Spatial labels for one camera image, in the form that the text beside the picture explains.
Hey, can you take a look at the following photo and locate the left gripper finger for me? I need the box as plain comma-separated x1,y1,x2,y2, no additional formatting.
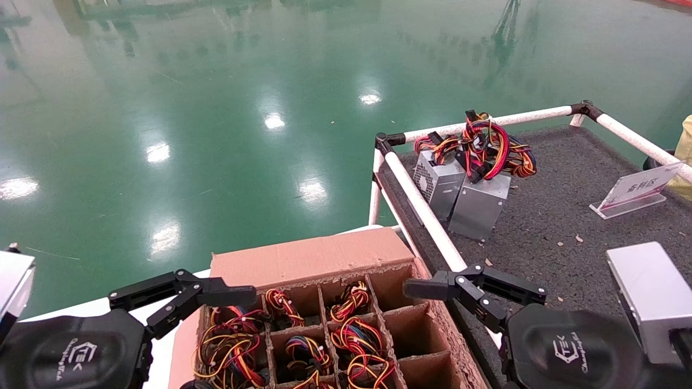
108,269,187,312
146,277,257,340

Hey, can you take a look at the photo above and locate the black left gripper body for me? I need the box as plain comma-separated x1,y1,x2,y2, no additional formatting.
0,309,153,389

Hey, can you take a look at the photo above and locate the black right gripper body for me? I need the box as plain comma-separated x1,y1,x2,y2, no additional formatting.
500,304,649,389

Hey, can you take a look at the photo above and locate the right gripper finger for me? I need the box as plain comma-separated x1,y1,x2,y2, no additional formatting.
403,270,511,334
470,265,547,307

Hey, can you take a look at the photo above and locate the power supply with coloured wires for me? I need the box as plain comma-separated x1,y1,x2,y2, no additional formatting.
329,281,371,323
284,335,332,374
194,305,268,389
331,316,385,357
263,288,306,327
346,354,395,389
293,372,335,389

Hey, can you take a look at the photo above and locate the brown divided cardboard box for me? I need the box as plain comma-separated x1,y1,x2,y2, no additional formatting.
168,227,490,389

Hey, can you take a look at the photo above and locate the plain grey power supply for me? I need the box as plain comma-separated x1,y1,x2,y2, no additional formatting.
448,110,538,241

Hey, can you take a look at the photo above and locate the black pipe corner joint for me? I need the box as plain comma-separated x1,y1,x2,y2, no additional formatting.
570,100,603,123
375,132,406,156

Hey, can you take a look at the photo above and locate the clear acrylic sign holder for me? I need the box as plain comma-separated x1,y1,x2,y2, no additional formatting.
589,162,684,219

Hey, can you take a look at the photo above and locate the black round object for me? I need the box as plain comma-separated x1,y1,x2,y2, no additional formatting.
642,150,676,171

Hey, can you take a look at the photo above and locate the yellow garment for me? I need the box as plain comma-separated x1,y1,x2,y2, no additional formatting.
668,115,692,202

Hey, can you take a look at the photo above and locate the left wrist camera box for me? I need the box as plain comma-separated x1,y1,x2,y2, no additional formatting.
0,246,36,338

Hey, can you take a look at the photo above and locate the long white rail pipe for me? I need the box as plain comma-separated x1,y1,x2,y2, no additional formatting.
381,150,468,272

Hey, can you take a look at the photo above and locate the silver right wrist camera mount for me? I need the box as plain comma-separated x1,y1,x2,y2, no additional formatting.
605,242,692,368

